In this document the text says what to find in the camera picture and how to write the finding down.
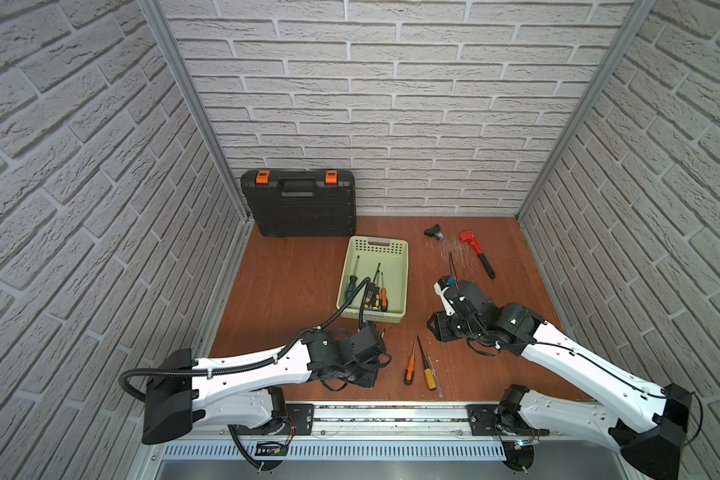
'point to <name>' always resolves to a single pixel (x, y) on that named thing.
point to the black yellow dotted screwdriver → (371, 290)
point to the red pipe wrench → (469, 237)
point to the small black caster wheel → (435, 233)
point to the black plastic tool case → (302, 202)
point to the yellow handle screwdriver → (430, 376)
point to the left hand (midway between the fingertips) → (379, 374)
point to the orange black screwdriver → (410, 369)
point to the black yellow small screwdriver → (376, 297)
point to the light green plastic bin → (384, 262)
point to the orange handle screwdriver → (383, 296)
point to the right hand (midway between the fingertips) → (435, 321)
